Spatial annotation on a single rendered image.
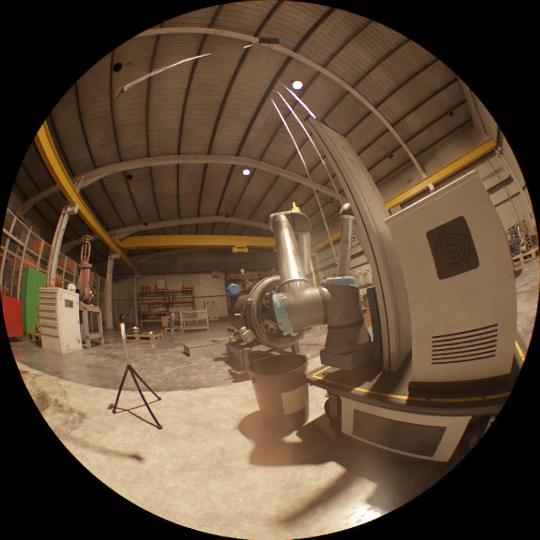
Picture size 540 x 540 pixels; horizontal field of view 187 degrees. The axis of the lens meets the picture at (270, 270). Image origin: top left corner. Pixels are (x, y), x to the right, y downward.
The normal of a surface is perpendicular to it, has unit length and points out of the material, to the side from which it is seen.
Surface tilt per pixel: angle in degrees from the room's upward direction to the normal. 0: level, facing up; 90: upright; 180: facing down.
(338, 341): 70
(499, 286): 90
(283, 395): 93
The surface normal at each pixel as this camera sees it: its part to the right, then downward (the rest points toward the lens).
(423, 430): -0.89, 0.03
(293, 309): -0.15, -0.26
